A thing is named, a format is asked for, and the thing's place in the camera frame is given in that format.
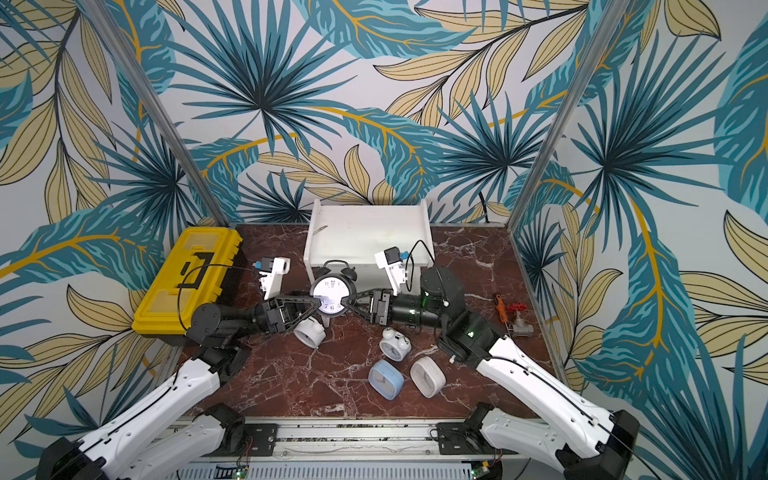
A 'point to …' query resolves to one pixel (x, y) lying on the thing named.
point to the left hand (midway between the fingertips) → (322, 309)
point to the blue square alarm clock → (386, 379)
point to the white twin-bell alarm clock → (395, 345)
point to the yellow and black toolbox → (207, 265)
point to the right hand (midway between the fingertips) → (345, 303)
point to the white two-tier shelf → (388, 236)
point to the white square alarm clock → (427, 376)
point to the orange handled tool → (501, 308)
